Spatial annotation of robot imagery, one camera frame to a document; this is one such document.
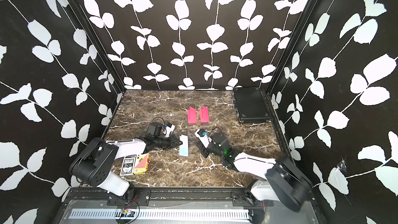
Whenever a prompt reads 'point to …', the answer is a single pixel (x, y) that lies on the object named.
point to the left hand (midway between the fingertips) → (183, 141)
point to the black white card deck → (128, 165)
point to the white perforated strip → (164, 214)
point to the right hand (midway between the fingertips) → (195, 140)
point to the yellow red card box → (141, 163)
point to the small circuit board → (126, 213)
